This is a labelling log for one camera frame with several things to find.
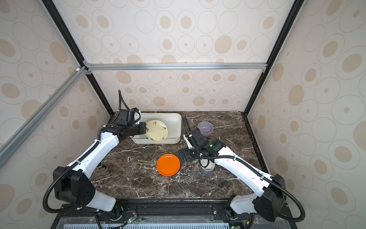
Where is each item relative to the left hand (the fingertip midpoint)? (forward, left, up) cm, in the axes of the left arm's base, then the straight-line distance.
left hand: (149, 124), depth 83 cm
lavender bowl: (+11, -36, -18) cm, 42 cm away
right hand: (-16, -22, -5) cm, 28 cm away
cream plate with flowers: (+4, -2, -11) cm, 12 cm away
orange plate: (-15, -10, -22) cm, 29 cm away
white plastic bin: (+20, -11, -22) cm, 32 cm away
